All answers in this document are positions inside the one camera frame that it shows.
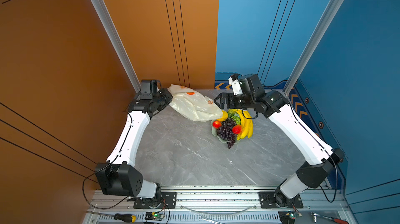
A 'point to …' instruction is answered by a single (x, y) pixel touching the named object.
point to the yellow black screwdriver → (126, 218)
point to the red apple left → (216, 124)
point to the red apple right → (237, 129)
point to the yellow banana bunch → (247, 124)
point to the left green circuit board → (150, 215)
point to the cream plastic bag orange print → (194, 104)
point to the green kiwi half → (236, 119)
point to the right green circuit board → (288, 216)
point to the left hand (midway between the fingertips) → (173, 93)
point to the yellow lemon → (224, 116)
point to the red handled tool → (334, 219)
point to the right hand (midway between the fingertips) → (221, 100)
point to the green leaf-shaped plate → (214, 132)
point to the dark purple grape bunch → (225, 132)
